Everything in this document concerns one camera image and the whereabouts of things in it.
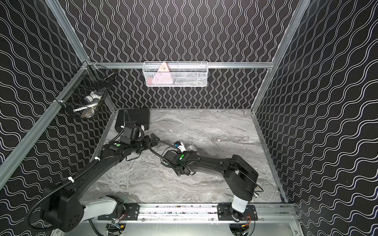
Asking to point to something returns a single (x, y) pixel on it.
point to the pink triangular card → (163, 75)
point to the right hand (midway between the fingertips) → (192, 154)
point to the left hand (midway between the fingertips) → (154, 139)
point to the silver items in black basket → (90, 102)
